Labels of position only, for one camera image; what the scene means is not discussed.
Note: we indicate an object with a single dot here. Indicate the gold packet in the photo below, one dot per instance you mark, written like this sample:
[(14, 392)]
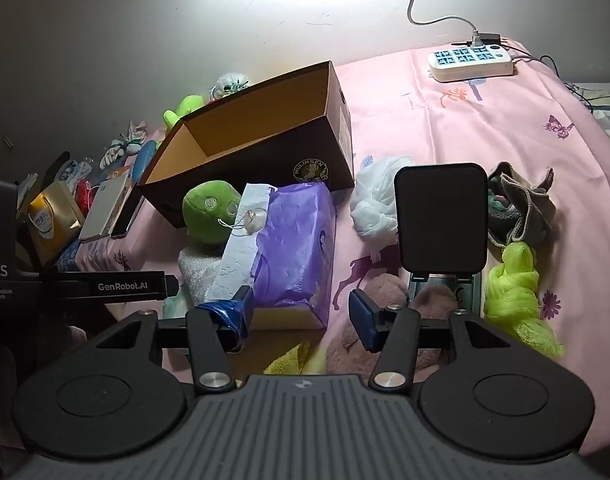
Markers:
[(50, 220)]

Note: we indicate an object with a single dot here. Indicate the lime green plush toy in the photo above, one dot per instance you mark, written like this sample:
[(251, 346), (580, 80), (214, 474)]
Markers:
[(185, 107)]

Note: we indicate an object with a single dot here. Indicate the purple tissue pack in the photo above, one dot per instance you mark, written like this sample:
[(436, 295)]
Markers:
[(295, 240)]

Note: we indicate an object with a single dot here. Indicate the grey fabric bundle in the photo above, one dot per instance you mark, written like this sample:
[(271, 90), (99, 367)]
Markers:
[(522, 205)]

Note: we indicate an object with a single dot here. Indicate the blue oval case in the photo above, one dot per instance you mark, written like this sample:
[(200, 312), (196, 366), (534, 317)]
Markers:
[(145, 160)]

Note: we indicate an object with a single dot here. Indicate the blue white packet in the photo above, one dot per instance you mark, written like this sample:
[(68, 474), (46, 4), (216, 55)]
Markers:
[(72, 171)]

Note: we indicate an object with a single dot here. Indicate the red packet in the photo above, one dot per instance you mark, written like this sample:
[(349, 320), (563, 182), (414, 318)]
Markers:
[(85, 195)]

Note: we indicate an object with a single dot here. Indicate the white plush doll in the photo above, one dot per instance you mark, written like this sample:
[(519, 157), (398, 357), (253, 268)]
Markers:
[(120, 147)]

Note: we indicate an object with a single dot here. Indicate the white fuzzy cloth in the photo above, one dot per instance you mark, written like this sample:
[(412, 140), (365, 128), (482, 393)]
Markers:
[(200, 275)]

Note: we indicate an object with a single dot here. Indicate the round green plush toy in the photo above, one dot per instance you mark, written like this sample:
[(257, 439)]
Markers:
[(205, 210)]

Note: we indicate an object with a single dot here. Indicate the brown cardboard shoe box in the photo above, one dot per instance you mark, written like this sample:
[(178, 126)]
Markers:
[(265, 160)]

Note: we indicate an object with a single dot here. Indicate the pink plush toy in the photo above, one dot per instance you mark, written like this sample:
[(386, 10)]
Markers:
[(390, 287)]

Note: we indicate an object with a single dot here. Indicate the neon yellow mesh cloth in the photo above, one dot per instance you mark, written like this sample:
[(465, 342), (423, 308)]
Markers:
[(515, 295)]

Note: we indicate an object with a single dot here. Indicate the black charger plug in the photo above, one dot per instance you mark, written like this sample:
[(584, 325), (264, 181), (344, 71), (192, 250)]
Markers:
[(487, 38)]

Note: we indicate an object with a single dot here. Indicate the white fluffy doll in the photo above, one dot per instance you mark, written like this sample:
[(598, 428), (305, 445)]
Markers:
[(230, 82)]

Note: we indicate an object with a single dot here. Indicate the black phone stand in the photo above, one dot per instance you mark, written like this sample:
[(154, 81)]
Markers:
[(440, 220)]

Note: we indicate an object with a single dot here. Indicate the light blue cloth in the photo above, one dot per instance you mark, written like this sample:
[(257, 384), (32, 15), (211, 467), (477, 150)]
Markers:
[(174, 307)]

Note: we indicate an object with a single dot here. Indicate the black smartphone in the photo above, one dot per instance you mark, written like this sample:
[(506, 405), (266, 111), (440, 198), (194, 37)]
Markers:
[(130, 217)]

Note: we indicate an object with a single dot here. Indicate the blue patterned pack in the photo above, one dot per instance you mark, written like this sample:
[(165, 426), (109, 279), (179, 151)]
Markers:
[(71, 257)]

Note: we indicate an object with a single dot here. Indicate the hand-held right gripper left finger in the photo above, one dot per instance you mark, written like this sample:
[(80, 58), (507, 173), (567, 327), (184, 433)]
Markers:
[(235, 312)]

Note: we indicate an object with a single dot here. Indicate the pink printed bedsheet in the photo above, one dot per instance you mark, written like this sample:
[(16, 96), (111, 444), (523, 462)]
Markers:
[(435, 125)]

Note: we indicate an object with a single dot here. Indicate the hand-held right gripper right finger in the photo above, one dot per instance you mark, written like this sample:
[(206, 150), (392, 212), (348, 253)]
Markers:
[(362, 320)]

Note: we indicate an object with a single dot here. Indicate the white cloth bundle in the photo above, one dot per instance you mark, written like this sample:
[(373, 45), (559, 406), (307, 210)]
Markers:
[(372, 195)]

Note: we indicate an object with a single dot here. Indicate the white power strip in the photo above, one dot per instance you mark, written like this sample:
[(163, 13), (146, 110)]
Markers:
[(472, 67)]

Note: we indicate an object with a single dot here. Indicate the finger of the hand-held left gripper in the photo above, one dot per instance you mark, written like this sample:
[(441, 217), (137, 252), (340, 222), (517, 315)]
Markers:
[(110, 286)]

